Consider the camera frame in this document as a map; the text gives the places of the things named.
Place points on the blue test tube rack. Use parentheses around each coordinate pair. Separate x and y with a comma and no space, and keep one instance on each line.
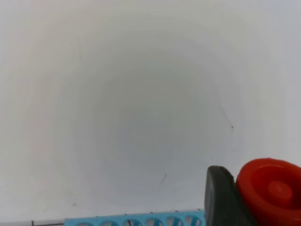
(172,218)

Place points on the red-capped clear tube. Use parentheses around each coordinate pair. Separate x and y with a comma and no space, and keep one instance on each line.
(271,189)

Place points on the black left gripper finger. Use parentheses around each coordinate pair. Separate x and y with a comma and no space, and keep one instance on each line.
(223,203)

